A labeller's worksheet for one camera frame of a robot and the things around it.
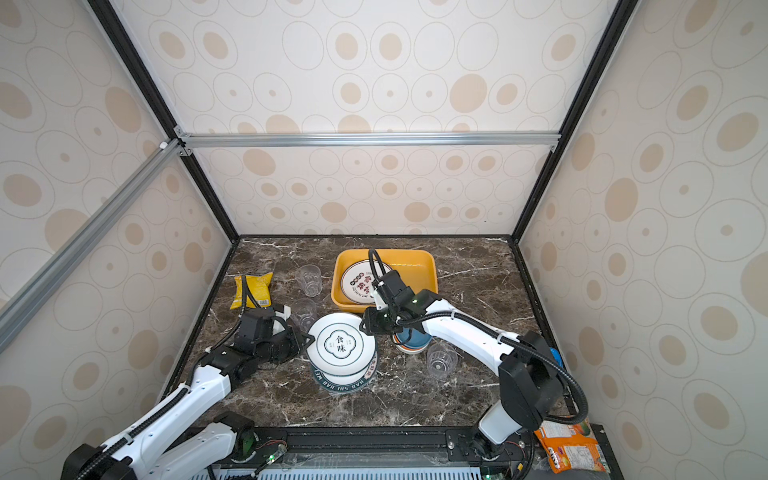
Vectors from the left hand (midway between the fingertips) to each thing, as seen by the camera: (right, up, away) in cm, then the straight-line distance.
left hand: (323, 336), depth 80 cm
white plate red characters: (+6, +13, +26) cm, 30 cm away
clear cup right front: (+33, -9, +8) cm, 35 cm away
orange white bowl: (+22, -5, +4) cm, 23 cm away
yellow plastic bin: (+27, +18, +33) cm, 46 cm away
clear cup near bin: (-10, +14, +25) cm, 30 cm away
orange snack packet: (+61, -24, -8) cm, 67 cm away
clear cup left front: (-10, +3, +17) cm, 20 cm away
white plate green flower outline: (+4, -3, +3) cm, 6 cm away
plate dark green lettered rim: (+6, -14, +2) cm, 15 cm away
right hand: (+11, +2, +1) cm, 11 cm away
